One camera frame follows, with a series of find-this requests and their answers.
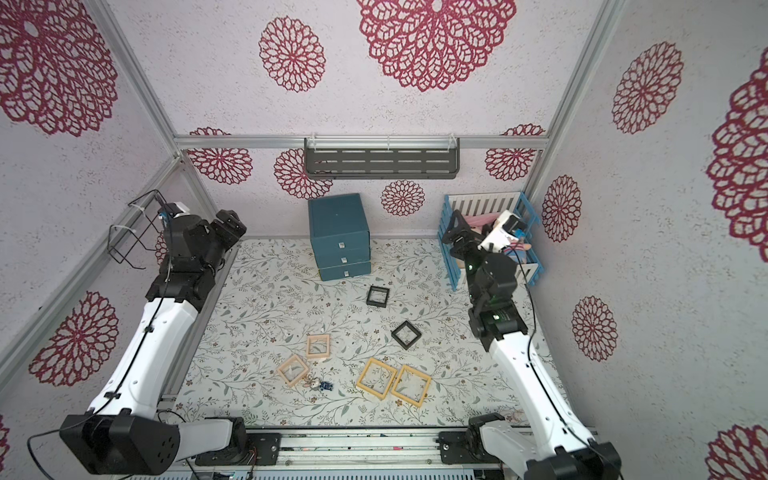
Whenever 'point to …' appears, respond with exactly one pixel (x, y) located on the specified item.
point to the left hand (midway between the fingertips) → (229, 224)
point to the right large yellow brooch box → (412, 385)
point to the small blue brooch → (325, 386)
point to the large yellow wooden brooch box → (376, 378)
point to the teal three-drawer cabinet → (340, 236)
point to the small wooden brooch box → (318, 346)
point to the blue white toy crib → (481, 208)
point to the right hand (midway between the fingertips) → (468, 223)
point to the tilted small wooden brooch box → (292, 370)
